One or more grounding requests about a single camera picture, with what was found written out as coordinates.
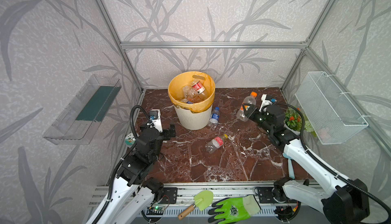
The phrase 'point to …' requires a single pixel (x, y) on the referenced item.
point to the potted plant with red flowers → (292, 121)
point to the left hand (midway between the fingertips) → (165, 115)
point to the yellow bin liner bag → (176, 85)
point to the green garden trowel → (201, 200)
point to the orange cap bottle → (251, 99)
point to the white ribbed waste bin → (194, 120)
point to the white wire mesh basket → (334, 118)
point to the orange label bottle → (190, 93)
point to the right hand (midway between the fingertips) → (244, 102)
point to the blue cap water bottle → (214, 118)
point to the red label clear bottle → (198, 87)
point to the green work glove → (233, 211)
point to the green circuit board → (155, 208)
